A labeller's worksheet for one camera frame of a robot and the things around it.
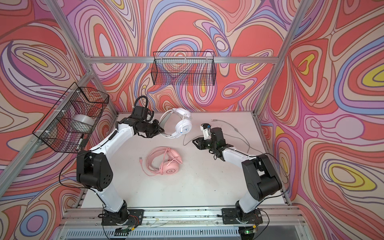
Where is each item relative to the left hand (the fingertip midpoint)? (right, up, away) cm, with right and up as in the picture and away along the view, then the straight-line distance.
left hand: (166, 128), depth 88 cm
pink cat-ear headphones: (-3, -20, +4) cm, 21 cm away
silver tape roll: (-36, +3, -17) cm, 40 cm away
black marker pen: (-39, -7, -15) cm, 43 cm away
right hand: (+18, -9, +3) cm, 21 cm away
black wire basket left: (-47, 0, -19) cm, 51 cm away
